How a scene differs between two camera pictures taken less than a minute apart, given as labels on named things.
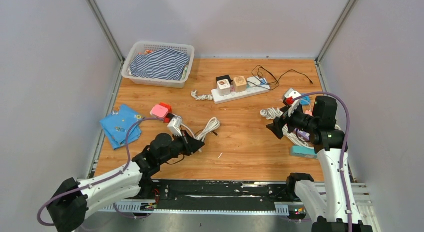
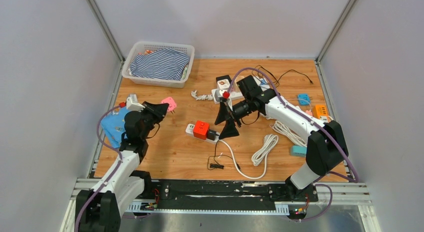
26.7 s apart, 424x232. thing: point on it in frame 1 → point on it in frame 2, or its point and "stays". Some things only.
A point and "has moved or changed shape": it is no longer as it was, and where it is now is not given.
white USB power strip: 175,122 → 189,130
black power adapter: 169,116 → 211,134
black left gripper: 191,144 → 158,111
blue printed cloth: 116,124 stays
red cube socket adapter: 168,106 has moved or changed shape
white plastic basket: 159,64 stays
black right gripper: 276,127 → 230,129
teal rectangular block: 303,151 stays
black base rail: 218,193 stays
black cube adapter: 226,77 stays
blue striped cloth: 168,64 stays
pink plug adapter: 159,110 has moved or changed shape
